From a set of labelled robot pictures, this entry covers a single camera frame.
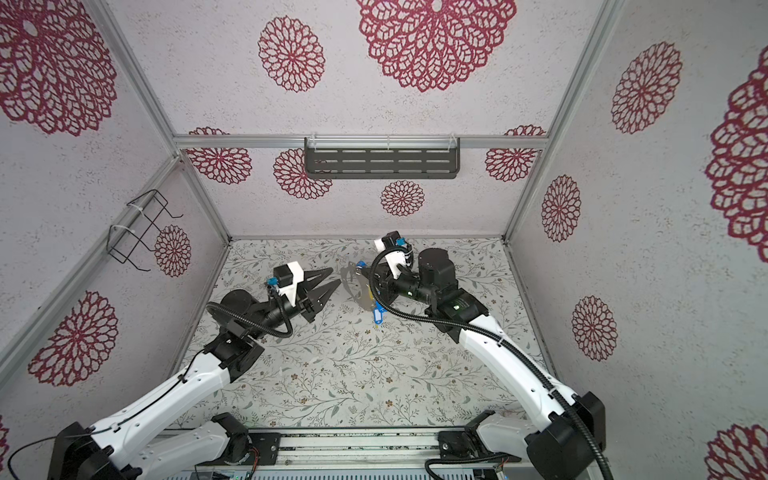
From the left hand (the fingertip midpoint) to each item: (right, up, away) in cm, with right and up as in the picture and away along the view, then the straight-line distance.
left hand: (335, 277), depth 65 cm
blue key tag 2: (+5, +3, +4) cm, 7 cm away
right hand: (+6, +3, +2) cm, 7 cm away
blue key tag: (+9, -9, +9) cm, 16 cm away
